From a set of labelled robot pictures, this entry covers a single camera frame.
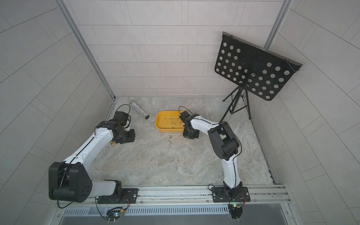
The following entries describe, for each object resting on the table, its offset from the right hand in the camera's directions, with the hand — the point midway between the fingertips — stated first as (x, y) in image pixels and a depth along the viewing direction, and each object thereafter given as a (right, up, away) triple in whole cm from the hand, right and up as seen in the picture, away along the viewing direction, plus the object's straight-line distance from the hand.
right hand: (188, 137), depth 96 cm
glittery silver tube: (-41, +21, +12) cm, 47 cm away
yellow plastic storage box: (-14, +10, +4) cm, 18 cm away
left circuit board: (-37, -32, -27) cm, 56 cm away
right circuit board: (+23, -30, -28) cm, 47 cm away
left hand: (-33, +3, -11) cm, 35 cm away
